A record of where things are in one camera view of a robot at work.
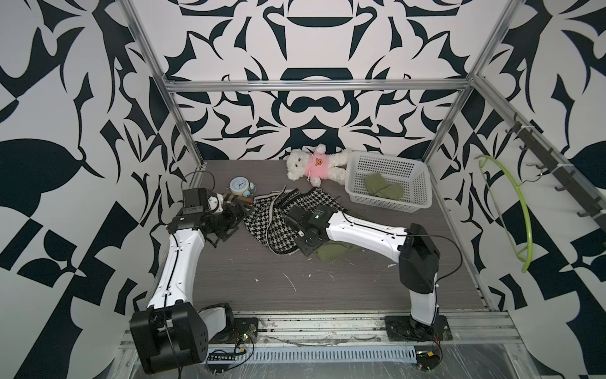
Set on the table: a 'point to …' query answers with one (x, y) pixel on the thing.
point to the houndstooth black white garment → (265, 219)
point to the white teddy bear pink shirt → (318, 165)
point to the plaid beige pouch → (233, 198)
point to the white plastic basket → (414, 176)
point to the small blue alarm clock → (241, 186)
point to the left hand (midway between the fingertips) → (244, 214)
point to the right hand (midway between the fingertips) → (307, 241)
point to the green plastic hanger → (521, 251)
